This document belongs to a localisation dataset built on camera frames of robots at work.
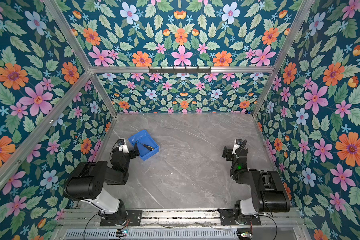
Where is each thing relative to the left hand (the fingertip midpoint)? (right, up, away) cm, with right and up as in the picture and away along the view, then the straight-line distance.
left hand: (128, 140), depth 90 cm
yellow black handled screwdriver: (+10, -5, +8) cm, 14 cm away
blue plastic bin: (+5, +1, +15) cm, 16 cm away
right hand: (+66, -4, +3) cm, 66 cm away
